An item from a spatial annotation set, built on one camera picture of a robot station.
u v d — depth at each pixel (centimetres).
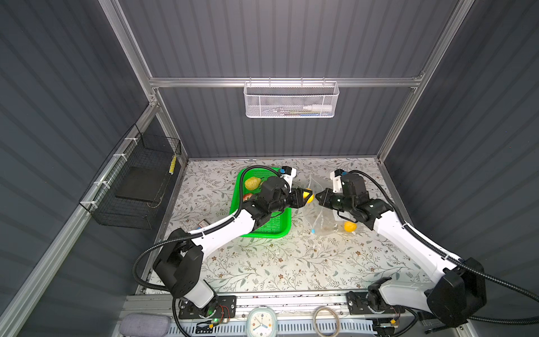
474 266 41
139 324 68
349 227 87
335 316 71
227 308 72
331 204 71
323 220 81
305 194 74
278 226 94
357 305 73
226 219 53
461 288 39
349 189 62
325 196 70
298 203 69
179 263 43
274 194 61
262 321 69
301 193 70
